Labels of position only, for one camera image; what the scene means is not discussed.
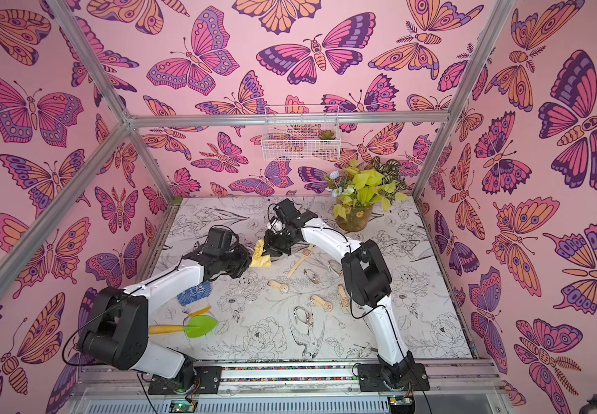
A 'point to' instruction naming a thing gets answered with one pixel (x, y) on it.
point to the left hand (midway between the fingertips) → (261, 255)
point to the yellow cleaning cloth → (259, 260)
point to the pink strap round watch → (311, 276)
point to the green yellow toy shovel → (195, 327)
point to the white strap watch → (335, 266)
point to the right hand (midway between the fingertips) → (260, 250)
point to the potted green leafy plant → (359, 189)
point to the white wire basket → (301, 133)
